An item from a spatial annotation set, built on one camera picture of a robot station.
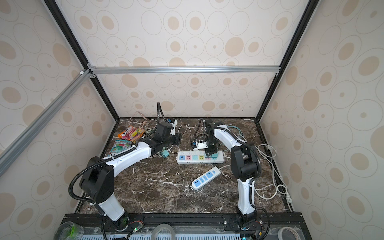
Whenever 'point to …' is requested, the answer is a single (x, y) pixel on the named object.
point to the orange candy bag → (131, 133)
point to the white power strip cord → (279, 185)
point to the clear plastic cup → (69, 231)
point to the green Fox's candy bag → (120, 145)
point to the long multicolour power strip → (199, 157)
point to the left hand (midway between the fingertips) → (186, 133)
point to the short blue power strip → (199, 181)
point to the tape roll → (282, 229)
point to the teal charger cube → (165, 153)
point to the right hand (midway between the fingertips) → (210, 149)
